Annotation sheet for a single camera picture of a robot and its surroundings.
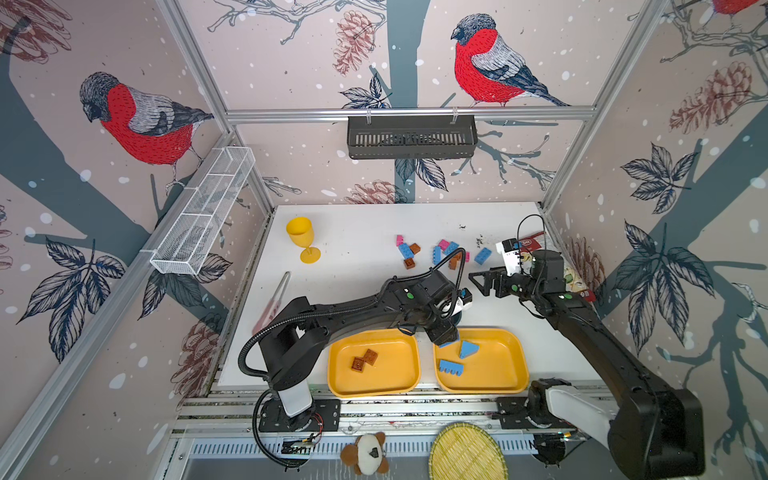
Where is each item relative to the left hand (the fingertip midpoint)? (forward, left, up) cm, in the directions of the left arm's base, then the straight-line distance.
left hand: (452, 331), depth 77 cm
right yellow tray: (-6, -14, -11) cm, 19 cm away
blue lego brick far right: (+30, -17, -9) cm, 36 cm away
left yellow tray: (-7, +15, -10) cm, 19 cm away
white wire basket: (+13, +66, +20) cm, 71 cm away
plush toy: (-25, +22, -7) cm, 34 cm away
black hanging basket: (+63, +8, +19) cm, 66 cm away
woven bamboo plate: (-25, -1, -10) cm, 27 cm away
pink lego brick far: (+39, +13, -9) cm, 42 cm away
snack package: (+35, -39, -6) cm, 52 cm away
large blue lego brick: (-2, +1, -5) cm, 5 cm away
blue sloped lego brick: (-1, -6, -11) cm, 12 cm away
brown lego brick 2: (+35, +7, -9) cm, 37 cm away
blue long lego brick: (-7, -1, -9) cm, 11 cm away
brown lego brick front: (-4, +22, -9) cm, 24 cm away
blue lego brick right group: (+35, -6, -9) cm, 37 cm away
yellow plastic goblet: (+32, +45, +4) cm, 55 cm away
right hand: (+14, -9, +6) cm, 18 cm away
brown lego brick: (-5, +26, -9) cm, 28 cm away
